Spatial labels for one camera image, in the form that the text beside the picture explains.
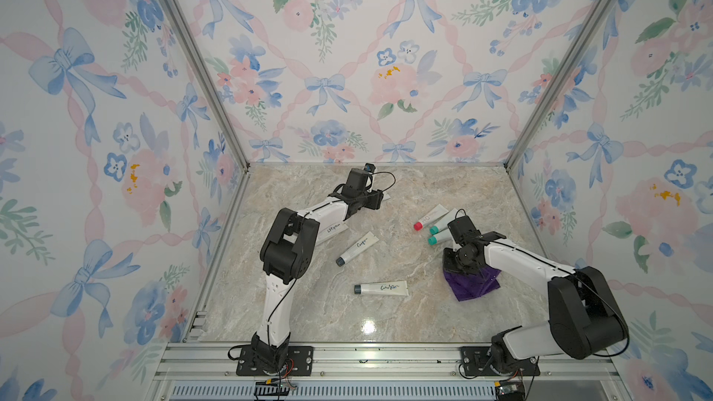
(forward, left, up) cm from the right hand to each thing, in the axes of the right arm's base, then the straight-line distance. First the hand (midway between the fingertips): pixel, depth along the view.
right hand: (449, 265), depth 90 cm
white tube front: (-7, +17, -1) cm, 19 cm away
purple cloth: (-7, -4, +1) cm, 8 cm away
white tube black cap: (+29, +20, 0) cm, 35 cm away
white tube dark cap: (+12, +40, +1) cm, 41 cm away
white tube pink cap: (+15, +9, 0) cm, 17 cm away
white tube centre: (+9, +27, -1) cm, 28 cm away
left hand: (+25, +22, +8) cm, 34 cm away
